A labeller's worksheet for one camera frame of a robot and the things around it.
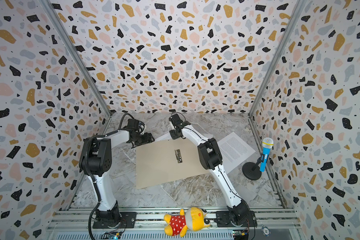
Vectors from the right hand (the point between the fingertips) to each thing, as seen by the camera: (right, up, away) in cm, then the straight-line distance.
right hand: (173, 130), depth 107 cm
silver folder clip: (+4, -15, -9) cm, 19 cm away
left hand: (-15, -5, -6) cm, 17 cm away
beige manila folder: (-3, -19, -10) cm, 22 cm away
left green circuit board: (-25, -48, -37) cm, 66 cm away
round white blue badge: (+48, -47, -36) cm, 76 cm away
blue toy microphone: (+50, -5, -35) cm, 61 cm away
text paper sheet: (+42, -14, -6) cm, 44 cm away
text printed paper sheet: (-6, -5, 0) cm, 7 cm away
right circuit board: (+36, -49, -36) cm, 71 cm away
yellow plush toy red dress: (+14, -40, -39) cm, 58 cm away
